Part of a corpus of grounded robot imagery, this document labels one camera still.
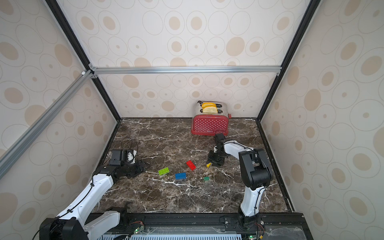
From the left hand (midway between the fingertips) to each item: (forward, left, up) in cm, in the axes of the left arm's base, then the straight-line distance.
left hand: (150, 165), depth 82 cm
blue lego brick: (-2, -16, -9) cm, 19 cm away
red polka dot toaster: (+30, -34, +1) cm, 46 cm away
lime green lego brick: (+2, -5, -11) cm, 13 cm away
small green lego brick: (-3, -31, -10) cm, 33 cm away
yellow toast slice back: (+41, -34, +9) cm, 54 cm away
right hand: (+7, -33, -11) cm, 35 cm away
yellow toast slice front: (+37, -34, +8) cm, 51 cm away
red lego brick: (+7, -21, -11) cm, 25 cm away
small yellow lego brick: (+5, -33, -9) cm, 35 cm away
